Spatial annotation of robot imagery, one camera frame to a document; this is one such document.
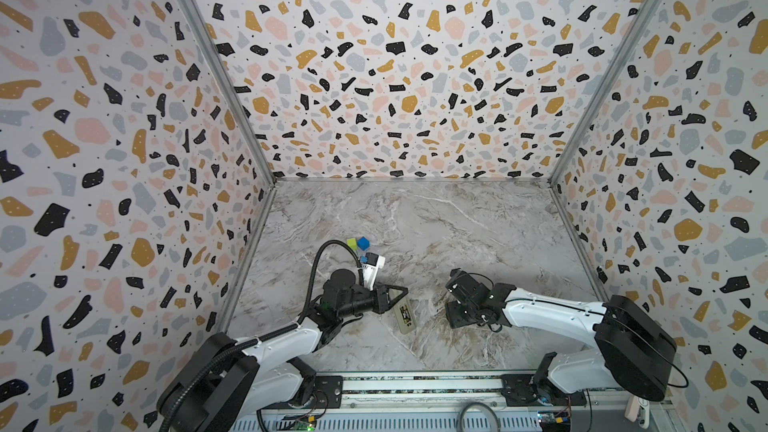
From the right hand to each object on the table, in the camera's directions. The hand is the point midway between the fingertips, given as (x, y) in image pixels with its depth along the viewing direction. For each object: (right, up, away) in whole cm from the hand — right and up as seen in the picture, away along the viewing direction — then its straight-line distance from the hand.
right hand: (447, 310), depth 86 cm
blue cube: (-26, +18, +15) cm, 35 cm away
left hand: (-12, +9, -9) cm, 17 cm away
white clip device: (+43, -18, -15) cm, 49 cm away
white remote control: (-12, +1, -8) cm, 15 cm away
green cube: (-30, +18, +14) cm, 38 cm away
